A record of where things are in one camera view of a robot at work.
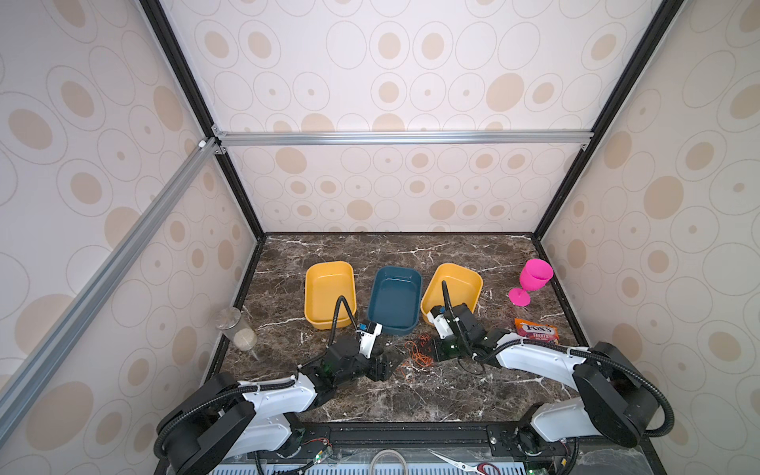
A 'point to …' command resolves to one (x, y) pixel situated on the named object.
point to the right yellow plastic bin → (464, 286)
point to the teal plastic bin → (396, 299)
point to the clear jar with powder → (237, 329)
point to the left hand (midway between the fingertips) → (401, 356)
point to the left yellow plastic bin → (324, 284)
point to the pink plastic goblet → (534, 275)
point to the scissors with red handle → (479, 467)
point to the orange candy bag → (536, 331)
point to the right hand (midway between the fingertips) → (425, 348)
